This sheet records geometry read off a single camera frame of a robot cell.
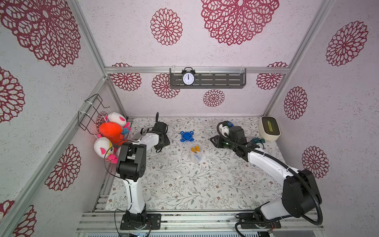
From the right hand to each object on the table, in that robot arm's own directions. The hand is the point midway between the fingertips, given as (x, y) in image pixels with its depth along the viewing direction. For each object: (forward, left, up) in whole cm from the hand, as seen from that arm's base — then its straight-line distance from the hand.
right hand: (211, 137), depth 85 cm
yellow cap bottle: (-3, +8, -7) cm, 11 cm away
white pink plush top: (+14, +61, +2) cm, 62 cm away
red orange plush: (+3, +59, +1) cm, 59 cm away
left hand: (+6, +30, -16) cm, 35 cm away
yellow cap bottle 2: (-5, +11, -6) cm, 13 cm away
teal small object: (+7, -32, -12) cm, 35 cm away
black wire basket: (-1, +64, +16) cm, 66 cm away
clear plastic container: (-6, +8, -13) cm, 16 cm away
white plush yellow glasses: (-10, +59, +3) cm, 59 cm away
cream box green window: (+20, -44, -14) cm, 51 cm away
